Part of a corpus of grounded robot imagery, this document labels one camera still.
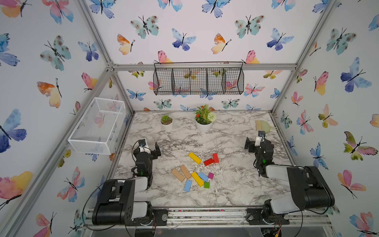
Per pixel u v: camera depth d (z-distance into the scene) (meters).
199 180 0.86
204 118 0.93
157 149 0.83
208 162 0.94
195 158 0.95
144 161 0.66
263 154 0.70
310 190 0.45
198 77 0.98
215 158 0.95
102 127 0.90
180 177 0.87
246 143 0.84
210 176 0.88
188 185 0.84
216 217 0.75
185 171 0.89
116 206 0.42
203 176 0.87
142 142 0.75
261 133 0.78
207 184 0.85
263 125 1.11
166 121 1.04
